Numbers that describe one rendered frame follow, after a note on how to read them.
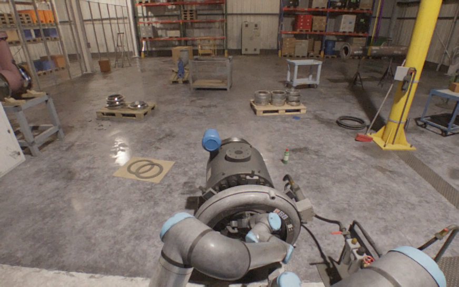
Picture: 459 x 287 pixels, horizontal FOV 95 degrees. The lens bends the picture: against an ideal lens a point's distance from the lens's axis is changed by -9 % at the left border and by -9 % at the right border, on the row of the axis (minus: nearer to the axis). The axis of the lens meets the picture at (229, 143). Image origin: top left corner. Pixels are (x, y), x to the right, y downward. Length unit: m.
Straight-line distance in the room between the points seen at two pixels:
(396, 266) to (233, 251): 0.38
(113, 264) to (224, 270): 1.90
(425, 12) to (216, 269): 4.38
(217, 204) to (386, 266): 1.07
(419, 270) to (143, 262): 2.16
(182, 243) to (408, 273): 0.53
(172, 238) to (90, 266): 1.91
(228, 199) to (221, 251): 0.80
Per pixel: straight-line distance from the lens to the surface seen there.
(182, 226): 0.72
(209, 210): 1.50
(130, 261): 2.48
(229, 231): 1.55
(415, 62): 4.58
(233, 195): 1.45
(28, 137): 4.82
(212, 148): 2.03
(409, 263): 0.60
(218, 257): 0.68
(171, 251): 0.74
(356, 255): 1.97
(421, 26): 4.56
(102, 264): 2.56
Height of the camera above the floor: 1.89
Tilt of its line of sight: 27 degrees down
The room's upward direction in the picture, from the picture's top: straight up
